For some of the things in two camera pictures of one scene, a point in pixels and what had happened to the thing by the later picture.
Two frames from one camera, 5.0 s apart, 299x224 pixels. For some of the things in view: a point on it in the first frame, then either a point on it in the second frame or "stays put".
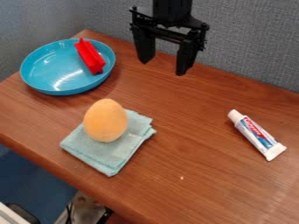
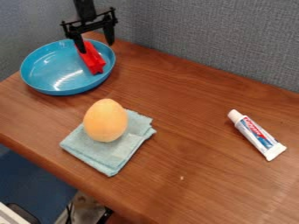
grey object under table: (84, 210) stays put
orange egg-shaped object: (105, 120) stays put
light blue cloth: (106, 157) stays put
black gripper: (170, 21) → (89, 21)
